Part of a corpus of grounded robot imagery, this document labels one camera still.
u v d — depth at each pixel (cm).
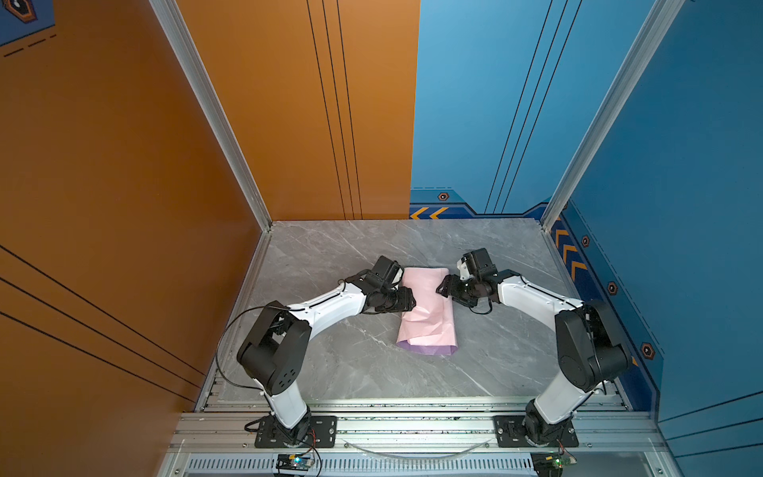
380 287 70
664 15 70
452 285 82
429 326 82
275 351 46
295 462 71
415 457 71
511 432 72
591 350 47
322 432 74
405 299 78
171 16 70
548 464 70
